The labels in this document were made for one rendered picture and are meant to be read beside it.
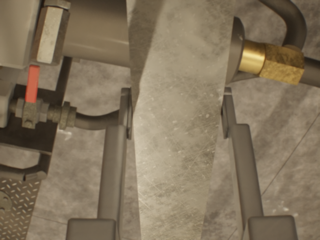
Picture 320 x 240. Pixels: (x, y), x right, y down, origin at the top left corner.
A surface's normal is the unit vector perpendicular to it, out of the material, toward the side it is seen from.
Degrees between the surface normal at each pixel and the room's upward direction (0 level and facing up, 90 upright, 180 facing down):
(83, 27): 18
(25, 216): 0
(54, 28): 41
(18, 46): 23
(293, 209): 0
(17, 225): 0
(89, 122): 45
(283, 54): 60
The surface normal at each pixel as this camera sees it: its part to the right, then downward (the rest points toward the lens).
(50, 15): 0.18, -0.01
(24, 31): 0.11, 0.30
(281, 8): -0.58, 0.25
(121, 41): 0.06, 0.51
